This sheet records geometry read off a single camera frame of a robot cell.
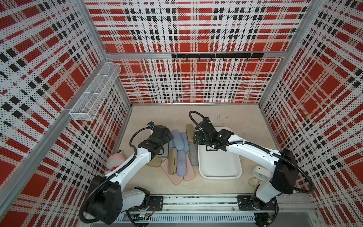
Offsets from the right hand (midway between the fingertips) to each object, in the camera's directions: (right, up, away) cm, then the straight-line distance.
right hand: (200, 136), depth 82 cm
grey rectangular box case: (-23, -11, +10) cm, 27 cm away
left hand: (-21, 0, +5) cm, 21 cm away
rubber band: (+31, -28, -2) cm, 42 cm away
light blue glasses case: (-14, -4, +12) cm, 19 cm away
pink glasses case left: (-15, -24, -1) cm, 28 cm away
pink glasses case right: (-6, -22, 0) cm, 23 cm away
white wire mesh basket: (-76, +20, +14) cm, 80 cm away
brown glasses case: (-16, -14, 0) cm, 22 cm away
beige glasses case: (-28, -17, +4) cm, 33 cm away
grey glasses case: (-4, -12, +7) cm, 15 cm away
